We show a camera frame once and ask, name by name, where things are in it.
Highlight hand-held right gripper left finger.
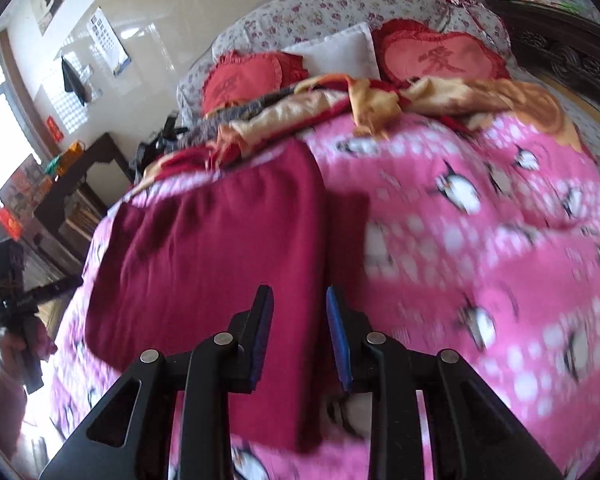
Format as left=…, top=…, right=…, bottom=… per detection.
left=39, top=285, right=275, bottom=480

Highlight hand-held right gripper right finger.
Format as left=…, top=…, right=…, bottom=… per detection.
left=326, top=285, right=563, bottom=480

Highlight maroon sweater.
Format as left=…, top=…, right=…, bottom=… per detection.
left=85, top=137, right=371, bottom=453

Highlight person's left forearm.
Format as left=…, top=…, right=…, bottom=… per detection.
left=0, top=365, right=31, bottom=456

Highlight person's left hand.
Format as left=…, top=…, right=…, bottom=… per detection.
left=0, top=319, right=56, bottom=378

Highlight dark wooden side table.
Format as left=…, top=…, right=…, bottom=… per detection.
left=30, top=132, right=136, bottom=261

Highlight yellow green plastic item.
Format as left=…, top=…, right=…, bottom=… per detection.
left=47, top=142, right=86, bottom=176

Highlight window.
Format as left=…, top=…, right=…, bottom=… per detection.
left=0, top=30, right=51, bottom=251

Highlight pink penguin print blanket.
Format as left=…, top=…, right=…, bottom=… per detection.
left=47, top=110, right=600, bottom=480

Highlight black object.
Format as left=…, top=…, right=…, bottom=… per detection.
left=137, top=115, right=186, bottom=181

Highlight black hanging cloth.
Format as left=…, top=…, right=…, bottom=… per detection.
left=61, top=56, right=88, bottom=107

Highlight red heart-shaped pillow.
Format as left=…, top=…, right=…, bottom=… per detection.
left=370, top=19, right=511, bottom=88
left=201, top=51, right=308, bottom=113

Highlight white pillow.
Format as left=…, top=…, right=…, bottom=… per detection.
left=282, top=22, right=381, bottom=81

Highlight orange patterned blanket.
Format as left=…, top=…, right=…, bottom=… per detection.
left=140, top=74, right=583, bottom=186

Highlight dark carved wooden cabinet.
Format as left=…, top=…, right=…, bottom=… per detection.
left=482, top=0, right=600, bottom=131

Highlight wall calendar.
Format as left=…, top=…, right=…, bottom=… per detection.
left=87, top=6, right=132, bottom=78

